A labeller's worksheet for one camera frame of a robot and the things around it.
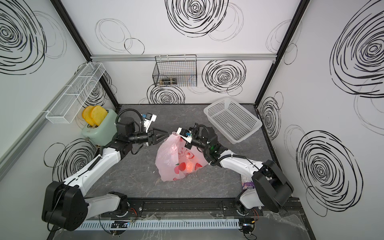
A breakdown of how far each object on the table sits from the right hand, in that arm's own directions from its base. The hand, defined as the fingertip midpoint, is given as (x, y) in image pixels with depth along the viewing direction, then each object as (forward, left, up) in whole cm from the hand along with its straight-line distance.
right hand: (179, 130), depth 75 cm
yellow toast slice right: (+14, +51, -5) cm, 53 cm away
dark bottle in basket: (+30, +9, +8) cm, 33 cm away
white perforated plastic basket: (+25, -37, -25) cm, 51 cm away
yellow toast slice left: (+12, +56, -3) cm, 58 cm away
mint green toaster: (+5, +46, -11) cm, 48 cm away
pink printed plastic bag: (-14, +1, -5) cm, 15 cm away
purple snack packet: (-19, -38, -23) cm, 48 cm away
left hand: (-3, +6, -1) cm, 7 cm away
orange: (-12, -5, -18) cm, 22 cm away
